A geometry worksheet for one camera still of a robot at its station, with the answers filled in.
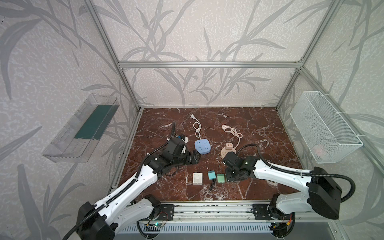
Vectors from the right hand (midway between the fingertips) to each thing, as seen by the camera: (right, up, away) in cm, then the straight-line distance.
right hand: (228, 172), depth 83 cm
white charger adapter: (-17, -4, 0) cm, 17 cm away
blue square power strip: (-14, +12, +13) cm, 23 cm away
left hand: (-17, +12, -7) cm, 22 cm away
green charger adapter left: (-4, -3, 0) cm, 5 cm away
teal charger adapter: (-9, -2, +2) cm, 10 cm away
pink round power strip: (-1, +9, +11) cm, 14 cm away
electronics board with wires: (-37, -21, -12) cm, 45 cm away
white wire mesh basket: (+40, +23, -20) cm, 50 cm away
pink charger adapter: (+2, +13, +8) cm, 16 cm away
